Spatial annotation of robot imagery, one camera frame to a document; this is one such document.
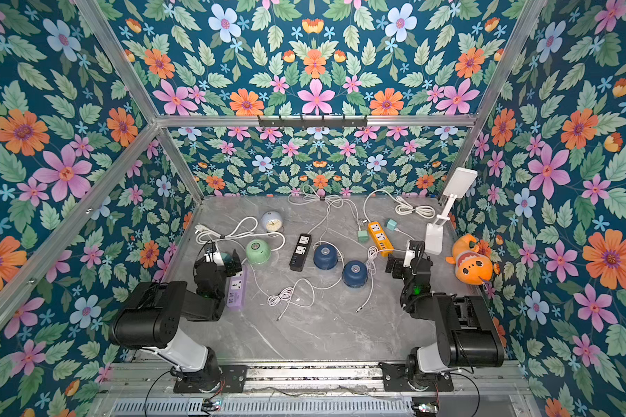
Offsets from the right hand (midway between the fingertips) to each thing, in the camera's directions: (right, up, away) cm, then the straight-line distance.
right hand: (410, 252), depth 92 cm
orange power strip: (-9, +4, +10) cm, 14 cm away
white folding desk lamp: (+14, +23, -8) cm, 28 cm away
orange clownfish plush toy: (+20, -5, -4) cm, 21 cm away
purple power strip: (-62, -13, -3) cm, 63 cm away
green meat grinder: (-54, +1, -2) cm, 54 cm away
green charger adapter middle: (-16, +5, +13) cm, 21 cm away
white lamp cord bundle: (+11, +16, +19) cm, 27 cm away
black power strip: (-40, -1, +6) cm, 41 cm away
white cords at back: (-39, +24, +29) cm, 54 cm away
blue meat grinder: (-31, -1, -4) cm, 31 cm away
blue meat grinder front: (-21, -6, -8) cm, 23 cm away
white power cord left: (-65, +8, +16) cm, 67 cm away
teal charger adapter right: (-4, +10, +15) cm, 19 cm away
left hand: (-68, +1, 0) cm, 68 cm away
